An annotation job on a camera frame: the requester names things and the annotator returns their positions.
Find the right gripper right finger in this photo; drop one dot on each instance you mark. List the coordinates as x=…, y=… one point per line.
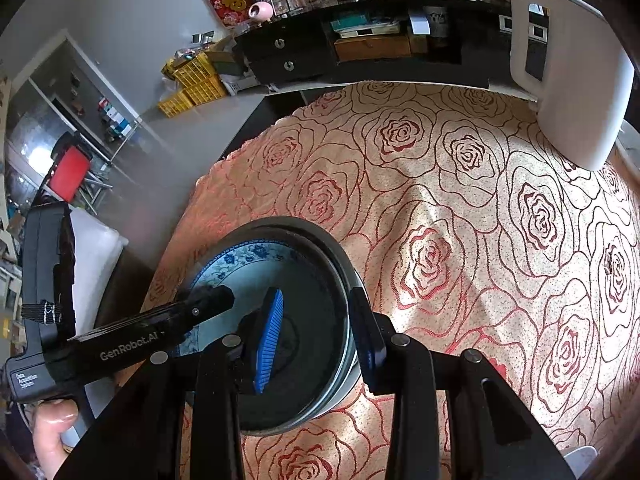
x=372, y=332

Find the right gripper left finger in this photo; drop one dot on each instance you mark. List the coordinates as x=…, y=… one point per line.
x=260, y=332

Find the blue patterned ceramic bowl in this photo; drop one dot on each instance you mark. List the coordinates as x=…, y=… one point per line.
x=290, y=314

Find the stainless steel mixing bowl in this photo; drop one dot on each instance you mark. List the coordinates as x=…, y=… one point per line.
x=316, y=363

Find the person left hand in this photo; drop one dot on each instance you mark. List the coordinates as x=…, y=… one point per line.
x=52, y=419

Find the rose patterned tablecloth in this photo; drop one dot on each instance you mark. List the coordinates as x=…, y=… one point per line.
x=469, y=231

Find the red chair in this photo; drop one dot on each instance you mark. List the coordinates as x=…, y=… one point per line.
x=71, y=163

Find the yellow plastic crates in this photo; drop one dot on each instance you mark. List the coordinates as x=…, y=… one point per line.
x=197, y=83

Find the black tv cabinet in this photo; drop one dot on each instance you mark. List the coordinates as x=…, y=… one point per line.
x=464, y=42

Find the white electric kettle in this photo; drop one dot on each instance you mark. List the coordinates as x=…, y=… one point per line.
x=583, y=94

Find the pink round gadget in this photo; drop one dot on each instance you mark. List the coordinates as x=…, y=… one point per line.
x=261, y=12

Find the small white side plate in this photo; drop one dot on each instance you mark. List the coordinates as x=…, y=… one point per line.
x=628, y=143

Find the red festive gift box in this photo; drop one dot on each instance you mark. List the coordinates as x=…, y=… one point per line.
x=232, y=12

